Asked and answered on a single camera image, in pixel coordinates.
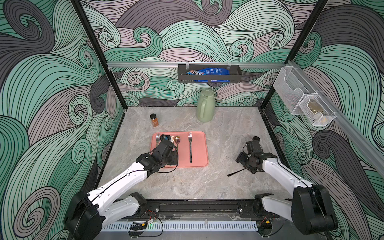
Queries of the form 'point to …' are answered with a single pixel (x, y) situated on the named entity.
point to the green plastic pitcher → (205, 106)
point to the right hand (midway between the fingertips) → (244, 163)
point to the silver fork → (190, 135)
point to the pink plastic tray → (192, 147)
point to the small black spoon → (236, 172)
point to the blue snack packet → (209, 71)
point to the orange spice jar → (155, 120)
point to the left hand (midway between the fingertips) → (176, 153)
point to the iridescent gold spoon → (177, 140)
